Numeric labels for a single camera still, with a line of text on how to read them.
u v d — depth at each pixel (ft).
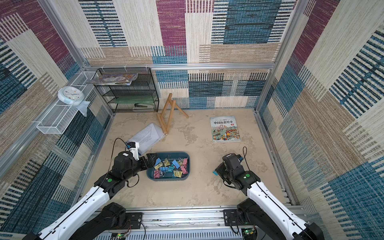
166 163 2.93
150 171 2.91
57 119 2.34
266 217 1.89
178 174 2.71
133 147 2.35
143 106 3.66
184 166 2.83
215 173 2.44
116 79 2.84
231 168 2.01
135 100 3.22
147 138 3.44
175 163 2.91
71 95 2.48
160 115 3.66
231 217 2.40
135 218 2.47
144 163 2.30
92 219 1.87
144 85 3.54
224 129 3.55
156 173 2.85
